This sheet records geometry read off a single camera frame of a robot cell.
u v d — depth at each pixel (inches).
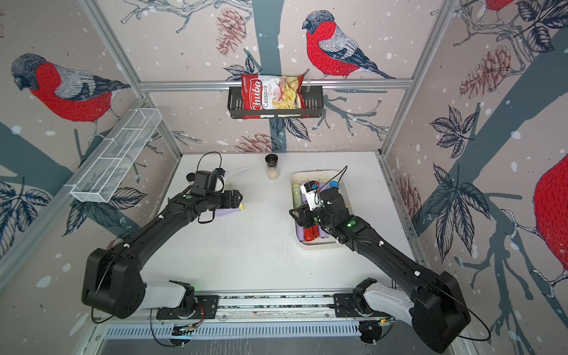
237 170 44.6
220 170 30.5
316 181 41.4
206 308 28.8
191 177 38.6
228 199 29.9
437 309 15.3
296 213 29.8
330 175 44.3
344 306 28.7
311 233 33.7
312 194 27.9
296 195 39.1
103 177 28.3
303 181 41.1
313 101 37.4
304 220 27.0
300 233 34.5
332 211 23.6
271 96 34.5
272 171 42.4
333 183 41.5
